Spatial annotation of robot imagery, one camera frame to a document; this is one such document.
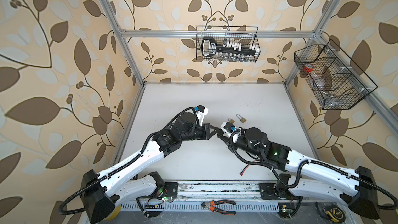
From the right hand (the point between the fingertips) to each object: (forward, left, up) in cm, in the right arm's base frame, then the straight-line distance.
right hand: (221, 133), depth 70 cm
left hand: (-1, +1, +4) cm, 4 cm away
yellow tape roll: (-27, +49, -22) cm, 60 cm away
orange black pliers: (-25, +6, -21) cm, 33 cm away
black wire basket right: (+17, -56, +13) cm, 60 cm away
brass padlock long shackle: (+20, -18, -21) cm, 34 cm away
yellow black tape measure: (-30, -48, -19) cm, 59 cm away
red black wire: (-11, -13, -22) cm, 28 cm away
